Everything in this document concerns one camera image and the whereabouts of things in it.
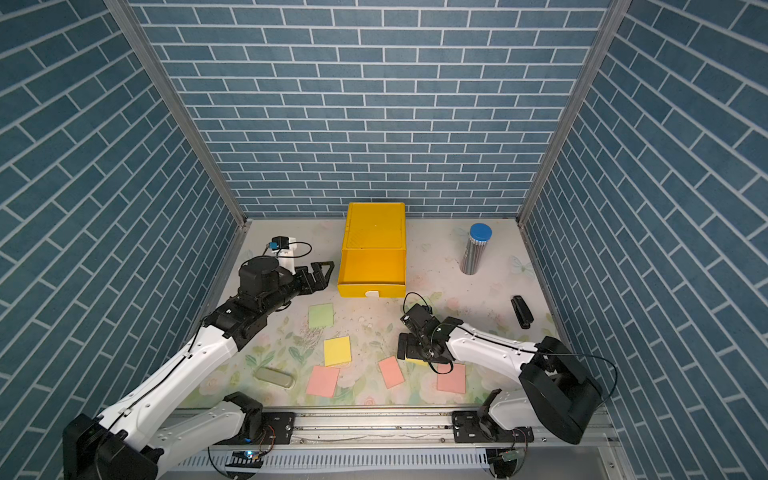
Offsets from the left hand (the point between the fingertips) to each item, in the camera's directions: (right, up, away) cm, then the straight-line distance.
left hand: (330, 267), depth 76 cm
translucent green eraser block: (-16, -30, +3) cm, 34 cm away
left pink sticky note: (-3, -32, +5) cm, 32 cm away
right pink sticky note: (+33, -32, +6) cm, 47 cm away
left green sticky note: (-7, -17, +17) cm, 25 cm away
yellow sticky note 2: (+23, -27, +6) cm, 36 cm away
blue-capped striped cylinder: (+42, +5, +17) cm, 45 cm away
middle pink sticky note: (+16, -30, +7) cm, 35 cm away
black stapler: (+56, -15, +16) cm, 61 cm away
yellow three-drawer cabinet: (+10, +3, +13) cm, 17 cm away
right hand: (+22, -26, +10) cm, 35 cm away
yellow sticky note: (0, -25, +9) cm, 26 cm away
